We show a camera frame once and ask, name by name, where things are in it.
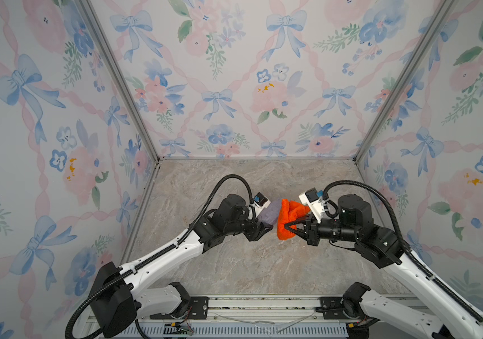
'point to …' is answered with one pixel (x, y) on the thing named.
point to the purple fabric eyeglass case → (271, 213)
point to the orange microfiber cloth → (289, 211)
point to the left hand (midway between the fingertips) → (268, 221)
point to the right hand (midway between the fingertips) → (287, 224)
